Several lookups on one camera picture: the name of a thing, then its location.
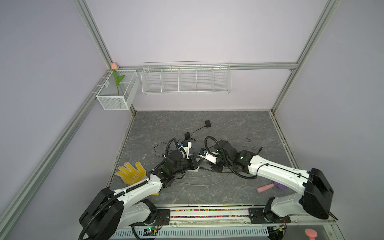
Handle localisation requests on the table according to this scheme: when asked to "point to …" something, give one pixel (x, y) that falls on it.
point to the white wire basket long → (186, 77)
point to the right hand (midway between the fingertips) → (209, 160)
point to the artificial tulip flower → (118, 80)
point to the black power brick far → (208, 123)
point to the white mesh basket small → (116, 94)
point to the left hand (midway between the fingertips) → (204, 160)
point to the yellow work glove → (130, 175)
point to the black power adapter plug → (187, 135)
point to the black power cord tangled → (172, 143)
